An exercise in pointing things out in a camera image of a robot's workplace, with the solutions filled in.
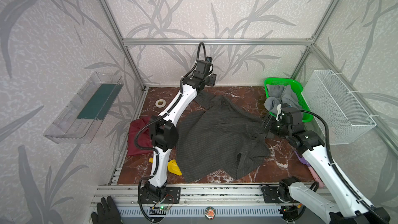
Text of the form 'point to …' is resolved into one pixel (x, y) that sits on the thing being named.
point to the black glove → (107, 213)
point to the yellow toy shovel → (173, 167)
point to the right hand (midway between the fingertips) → (261, 115)
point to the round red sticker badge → (210, 213)
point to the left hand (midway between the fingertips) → (210, 70)
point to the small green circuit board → (162, 208)
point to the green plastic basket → (304, 108)
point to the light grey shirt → (279, 95)
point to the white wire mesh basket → (345, 118)
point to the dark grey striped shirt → (222, 140)
